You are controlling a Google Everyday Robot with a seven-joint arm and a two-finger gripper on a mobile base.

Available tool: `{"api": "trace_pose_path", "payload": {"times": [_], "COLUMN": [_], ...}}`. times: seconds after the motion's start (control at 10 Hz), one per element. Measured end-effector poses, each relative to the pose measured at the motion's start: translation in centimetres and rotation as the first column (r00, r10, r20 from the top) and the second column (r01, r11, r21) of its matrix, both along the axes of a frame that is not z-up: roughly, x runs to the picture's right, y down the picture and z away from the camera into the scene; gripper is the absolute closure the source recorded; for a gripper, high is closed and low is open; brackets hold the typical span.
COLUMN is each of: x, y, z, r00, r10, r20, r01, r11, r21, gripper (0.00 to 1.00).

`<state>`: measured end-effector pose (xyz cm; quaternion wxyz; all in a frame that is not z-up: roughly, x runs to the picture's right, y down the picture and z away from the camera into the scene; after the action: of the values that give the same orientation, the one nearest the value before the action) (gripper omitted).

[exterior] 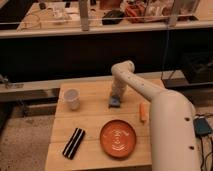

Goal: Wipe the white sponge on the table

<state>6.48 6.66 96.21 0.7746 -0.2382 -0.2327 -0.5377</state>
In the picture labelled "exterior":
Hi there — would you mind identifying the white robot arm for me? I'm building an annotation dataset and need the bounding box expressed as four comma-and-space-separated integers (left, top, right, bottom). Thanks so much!
111, 60, 201, 171

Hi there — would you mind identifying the orange carrot toy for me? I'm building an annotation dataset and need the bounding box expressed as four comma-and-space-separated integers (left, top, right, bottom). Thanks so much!
139, 103, 148, 123

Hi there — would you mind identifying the orange round plate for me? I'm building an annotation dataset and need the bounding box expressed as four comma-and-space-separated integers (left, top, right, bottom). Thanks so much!
99, 119, 137, 159

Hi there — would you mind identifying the translucent white plastic cup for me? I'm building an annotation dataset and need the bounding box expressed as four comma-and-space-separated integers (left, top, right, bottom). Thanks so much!
63, 89, 80, 110

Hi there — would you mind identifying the black bag on bench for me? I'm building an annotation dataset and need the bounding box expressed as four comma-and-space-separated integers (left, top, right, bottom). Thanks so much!
102, 10, 124, 25

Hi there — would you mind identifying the blue device on floor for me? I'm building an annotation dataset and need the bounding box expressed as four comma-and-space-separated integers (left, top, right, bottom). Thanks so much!
193, 117, 213, 136

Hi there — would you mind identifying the black crate right side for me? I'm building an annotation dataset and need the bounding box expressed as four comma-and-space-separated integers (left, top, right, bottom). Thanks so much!
181, 52, 213, 83

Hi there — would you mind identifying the red orange cloth bundle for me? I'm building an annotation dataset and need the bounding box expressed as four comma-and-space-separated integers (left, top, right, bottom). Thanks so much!
125, 4, 145, 23

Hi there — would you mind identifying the grey metal post left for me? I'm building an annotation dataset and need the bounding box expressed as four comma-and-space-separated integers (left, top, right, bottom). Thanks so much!
79, 0, 89, 31

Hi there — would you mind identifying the grey metal post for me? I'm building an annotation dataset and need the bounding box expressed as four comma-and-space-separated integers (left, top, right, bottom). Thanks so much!
79, 0, 89, 31
168, 0, 182, 27

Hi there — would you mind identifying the grey metal post right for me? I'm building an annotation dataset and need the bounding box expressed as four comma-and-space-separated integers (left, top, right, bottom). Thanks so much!
168, 0, 182, 27

